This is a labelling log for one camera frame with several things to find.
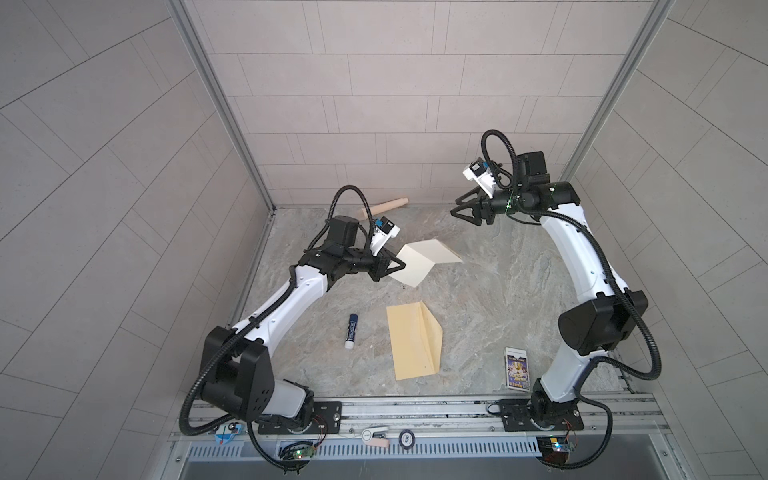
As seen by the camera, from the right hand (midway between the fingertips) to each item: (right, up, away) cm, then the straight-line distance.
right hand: (456, 205), depth 73 cm
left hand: (-12, -14, +1) cm, 18 cm away
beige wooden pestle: (-24, +2, +39) cm, 46 cm away
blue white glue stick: (-28, -37, +9) cm, 48 cm away
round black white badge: (-12, -55, -5) cm, 56 cm away
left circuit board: (-36, -55, -9) cm, 66 cm away
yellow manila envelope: (-9, -37, +10) cm, 40 cm away
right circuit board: (+21, -56, -5) cm, 61 cm away
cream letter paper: (-9, -13, +2) cm, 16 cm away
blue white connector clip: (-54, -53, -7) cm, 76 cm away
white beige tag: (-20, -53, -6) cm, 57 cm away
